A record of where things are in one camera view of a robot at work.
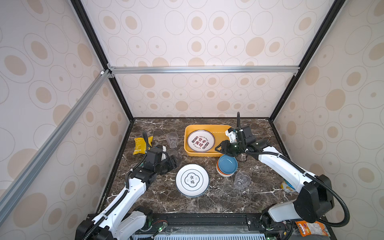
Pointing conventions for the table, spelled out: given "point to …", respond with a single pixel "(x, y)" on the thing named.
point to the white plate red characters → (201, 140)
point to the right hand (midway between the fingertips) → (217, 149)
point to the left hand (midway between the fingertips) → (182, 160)
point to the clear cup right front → (242, 180)
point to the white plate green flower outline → (192, 180)
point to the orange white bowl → (222, 173)
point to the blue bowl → (228, 164)
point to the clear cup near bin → (172, 139)
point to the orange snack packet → (317, 228)
